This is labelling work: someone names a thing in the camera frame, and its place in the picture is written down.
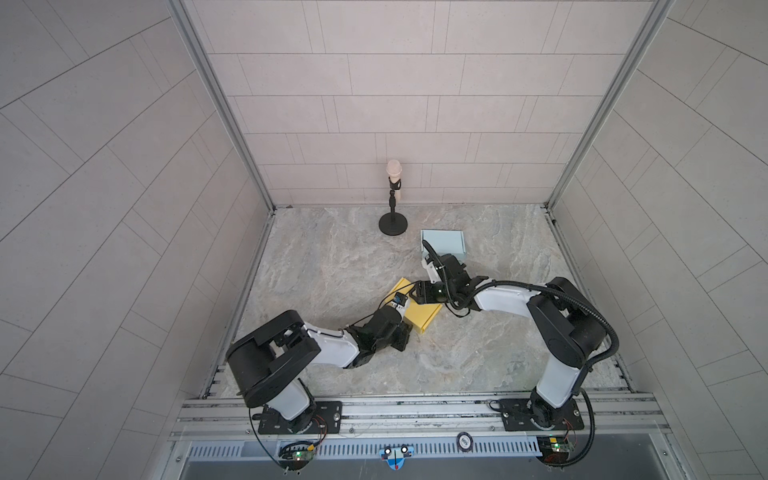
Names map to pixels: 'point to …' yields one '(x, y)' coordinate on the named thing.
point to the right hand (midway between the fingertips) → (413, 296)
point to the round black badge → (464, 442)
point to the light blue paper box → (446, 241)
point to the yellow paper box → (418, 315)
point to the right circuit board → (554, 449)
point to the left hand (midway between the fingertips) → (416, 324)
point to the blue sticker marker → (396, 457)
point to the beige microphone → (394, 171)
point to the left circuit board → (296, 452)
